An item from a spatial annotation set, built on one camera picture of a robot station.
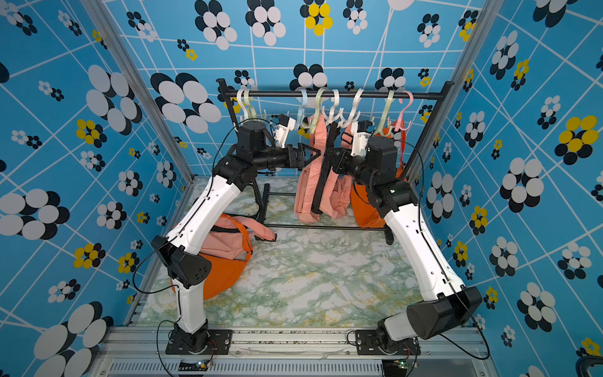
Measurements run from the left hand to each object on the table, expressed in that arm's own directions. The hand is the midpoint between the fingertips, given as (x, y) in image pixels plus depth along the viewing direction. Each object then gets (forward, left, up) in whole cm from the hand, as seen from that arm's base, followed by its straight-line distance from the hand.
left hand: (316, 151), depth 69 cm
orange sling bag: (+3, -22, -37) cm, 43 cm away
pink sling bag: (+10, -10, -34) cm, 37 cm away
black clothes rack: (+7, +24, -41) cm, 48 cm away
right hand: (-1, -5, +1) cm, 5 cm away
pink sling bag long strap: (+3, +2, -14) cm, 14 cm away
